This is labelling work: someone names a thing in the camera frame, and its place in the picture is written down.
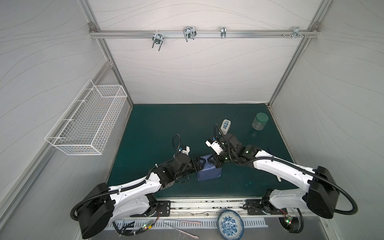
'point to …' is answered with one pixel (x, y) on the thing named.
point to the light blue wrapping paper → (209, 171)
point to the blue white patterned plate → (230, 225)
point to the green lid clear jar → (259, 122)
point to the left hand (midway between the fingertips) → (203, 162)
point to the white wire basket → (86, 125)
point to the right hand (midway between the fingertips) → (210, 154)
